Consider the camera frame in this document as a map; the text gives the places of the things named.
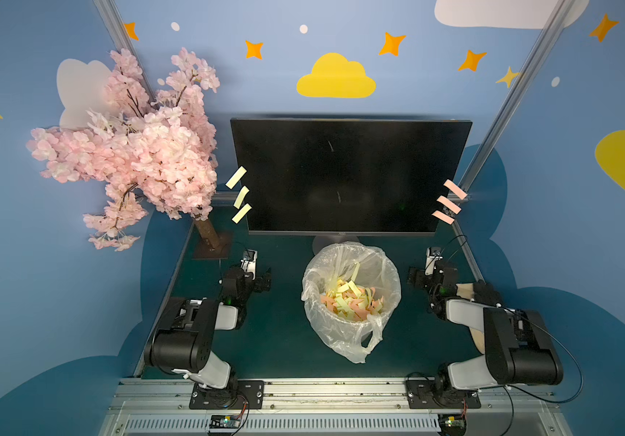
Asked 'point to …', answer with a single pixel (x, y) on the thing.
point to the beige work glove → (467, 291)
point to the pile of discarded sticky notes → (349, 301)
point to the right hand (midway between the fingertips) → (429, 265)
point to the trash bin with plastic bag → (378, 269)
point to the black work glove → (485, 293)
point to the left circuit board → (224, 421)
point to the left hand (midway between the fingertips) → (256, 263)
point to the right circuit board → (451, 424)
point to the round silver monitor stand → (321, 242)
